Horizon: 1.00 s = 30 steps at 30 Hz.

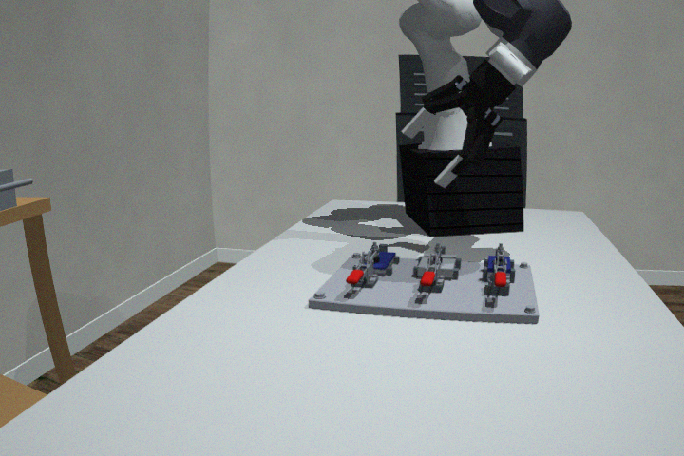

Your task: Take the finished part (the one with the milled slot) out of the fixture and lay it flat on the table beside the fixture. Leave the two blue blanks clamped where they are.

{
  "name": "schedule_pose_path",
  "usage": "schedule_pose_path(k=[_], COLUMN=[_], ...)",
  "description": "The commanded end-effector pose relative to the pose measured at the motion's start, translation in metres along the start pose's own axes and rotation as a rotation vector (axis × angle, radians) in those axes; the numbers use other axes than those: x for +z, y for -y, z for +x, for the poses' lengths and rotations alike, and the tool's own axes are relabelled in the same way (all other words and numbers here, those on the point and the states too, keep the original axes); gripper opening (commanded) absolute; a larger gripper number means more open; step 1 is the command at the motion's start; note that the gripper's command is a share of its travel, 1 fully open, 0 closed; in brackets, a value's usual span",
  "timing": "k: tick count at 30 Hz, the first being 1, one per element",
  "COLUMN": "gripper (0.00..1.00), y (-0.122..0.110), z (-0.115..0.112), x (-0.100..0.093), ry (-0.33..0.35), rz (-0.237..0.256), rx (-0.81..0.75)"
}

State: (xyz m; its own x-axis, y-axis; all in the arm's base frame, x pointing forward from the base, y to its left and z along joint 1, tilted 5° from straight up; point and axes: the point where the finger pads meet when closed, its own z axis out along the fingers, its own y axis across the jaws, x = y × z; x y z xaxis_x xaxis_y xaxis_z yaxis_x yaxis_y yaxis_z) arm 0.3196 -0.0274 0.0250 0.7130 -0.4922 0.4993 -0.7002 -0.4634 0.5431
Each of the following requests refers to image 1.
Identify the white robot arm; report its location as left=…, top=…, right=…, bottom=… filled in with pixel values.
left=399, top=0, right=572, bottom=150

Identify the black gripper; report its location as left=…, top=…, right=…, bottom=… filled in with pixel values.
left=402, top=59, right=516, bottom=188

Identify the blue metal block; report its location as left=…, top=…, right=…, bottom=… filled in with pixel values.
left=373, top=252, right=396, bottom=274
left=487, top=256, right=511, bottom=279

